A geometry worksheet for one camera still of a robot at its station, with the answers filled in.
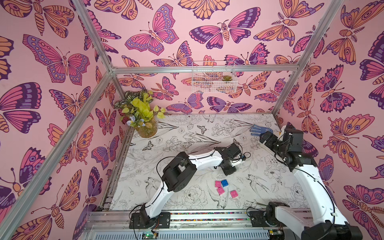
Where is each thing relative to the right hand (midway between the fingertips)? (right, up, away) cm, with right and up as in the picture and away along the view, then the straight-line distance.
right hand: (268, 137), depth 78 cm
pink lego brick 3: (-18, -30, +2) cm, 35 cm away
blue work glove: (+7, +3, +31) cm, 32 cm away
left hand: (-16, -20, +12) cm, 28 cm away
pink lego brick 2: (-25, -29, +3) cm, 38 cm away
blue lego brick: (-22, -26, +6) cm, 35 cm away
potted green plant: (-76, +16, +14) cm, 79 cm away
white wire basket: (-26, +38, +17) cm, 49 cm away
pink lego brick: (-26, -26, +5) cm, 37 cm away
